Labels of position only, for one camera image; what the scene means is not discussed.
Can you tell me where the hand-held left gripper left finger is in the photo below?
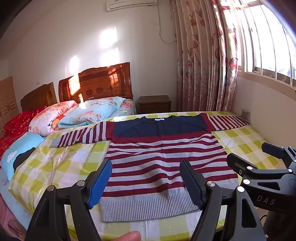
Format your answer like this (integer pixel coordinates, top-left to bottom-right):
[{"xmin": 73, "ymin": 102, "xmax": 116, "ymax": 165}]
[{"xmin": 25, "ymin": 159, "xmax": 113, "ymax": 241}]

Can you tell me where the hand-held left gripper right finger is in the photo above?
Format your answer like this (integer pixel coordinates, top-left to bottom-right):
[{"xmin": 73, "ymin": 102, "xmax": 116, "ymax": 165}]
[{"xmin": 179, "ymin": 159, "xmax": 266, "ymax": 241}]

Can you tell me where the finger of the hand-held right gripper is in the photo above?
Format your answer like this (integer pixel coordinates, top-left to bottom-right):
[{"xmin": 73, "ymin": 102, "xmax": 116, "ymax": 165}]
[
  {"xmin": 261, "ymin": 142, "xmax": 289, "ymax": 163},
  {"xmin": 227, "ymin": 153, "xmax": 288, "ymax": 184}
]

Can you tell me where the red grey striped navy sweater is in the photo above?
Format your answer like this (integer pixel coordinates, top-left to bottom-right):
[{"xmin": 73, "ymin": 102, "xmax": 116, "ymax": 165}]
[{"xmin": 50, "ymin": 113, "xmax": 249, "ymax": 222}]

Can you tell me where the yellow white checked cover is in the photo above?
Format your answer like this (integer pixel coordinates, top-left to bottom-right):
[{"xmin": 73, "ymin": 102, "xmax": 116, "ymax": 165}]
[{"xmin": 9, "ymin": 111, "xmax": 289, "ymax": 241}]

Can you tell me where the light blue floral quilt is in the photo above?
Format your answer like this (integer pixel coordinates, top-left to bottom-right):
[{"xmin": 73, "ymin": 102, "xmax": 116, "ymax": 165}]
[{"xmin": 58, "ymin": 96, "xmax": 126, "ymax": 130}]

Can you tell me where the pink floral quilt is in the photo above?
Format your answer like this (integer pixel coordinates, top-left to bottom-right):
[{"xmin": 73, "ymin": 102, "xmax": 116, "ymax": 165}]
[{"xmin": 28, "ymin": 100, "xmax": 78, "ymax": 137}]

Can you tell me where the light blue cloud pillow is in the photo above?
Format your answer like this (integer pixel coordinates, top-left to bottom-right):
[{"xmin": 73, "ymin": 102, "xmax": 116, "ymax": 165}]
[{"xmin": 0, "ymin": 133, "xmax": 45, "ymax": 182}]

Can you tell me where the wooden nightstand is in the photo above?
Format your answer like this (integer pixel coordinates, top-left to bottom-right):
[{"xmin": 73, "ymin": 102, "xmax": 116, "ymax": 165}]
[{"xmin": 138, "ymin": 95, "xmax": 172, "ymax": 114}]

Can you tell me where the red patterned bedding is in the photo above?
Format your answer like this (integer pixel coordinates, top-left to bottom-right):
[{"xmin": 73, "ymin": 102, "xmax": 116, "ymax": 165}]
[{"xmin": 0, "ymin": 110, "xmax": 47, "ymax": 160}]

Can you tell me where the carved wooden headboard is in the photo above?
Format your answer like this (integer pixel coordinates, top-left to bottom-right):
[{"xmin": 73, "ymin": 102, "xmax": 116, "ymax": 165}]
[{"xmin": 58, "ymin": 62, "xmax": 134, "ymax": 102}]

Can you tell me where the barred window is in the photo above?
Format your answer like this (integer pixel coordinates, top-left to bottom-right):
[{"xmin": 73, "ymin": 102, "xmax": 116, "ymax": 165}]
[{"xmin": 231, "ymin": 0, "xmax": 296, "ymax": 87}]

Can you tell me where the plain wooden headboard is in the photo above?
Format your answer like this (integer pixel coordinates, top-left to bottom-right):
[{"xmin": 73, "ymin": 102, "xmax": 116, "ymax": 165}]
[{"xmin": 20, "ymin": 82, "xmax": 58, "ymax": 112}]

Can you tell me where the pink floral curtain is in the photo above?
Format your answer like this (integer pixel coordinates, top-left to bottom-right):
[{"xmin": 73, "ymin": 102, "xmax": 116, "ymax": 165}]
[{"xmin": 170, "ymin": 0, "xmax": 242, "ymax": 113}]

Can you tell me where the beige wardrobe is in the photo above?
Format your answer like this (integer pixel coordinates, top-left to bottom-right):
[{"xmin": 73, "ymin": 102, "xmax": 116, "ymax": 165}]
[{"xmin": 0, "ymin": 76, "xmax": 19, "ymax": 137}]

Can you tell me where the white air conditioner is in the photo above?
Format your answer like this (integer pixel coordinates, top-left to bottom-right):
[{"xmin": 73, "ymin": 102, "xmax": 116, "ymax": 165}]
[{"xmin": 106, "ymin": 0, "xmax": 158, "ymax": 12}]

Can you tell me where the thin wall cable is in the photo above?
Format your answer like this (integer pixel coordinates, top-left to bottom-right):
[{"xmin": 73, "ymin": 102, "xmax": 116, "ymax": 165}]
[{"xmin": 157, "ymin": 5, "xmax": 177, "ymax": 44}]

